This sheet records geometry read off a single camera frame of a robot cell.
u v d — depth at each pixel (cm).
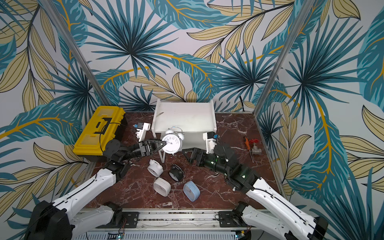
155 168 82
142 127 61
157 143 61
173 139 62
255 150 96
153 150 60
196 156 56
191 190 75
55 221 38
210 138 59
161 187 77
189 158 56
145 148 58
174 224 73
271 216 55
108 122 90
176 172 82
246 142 102
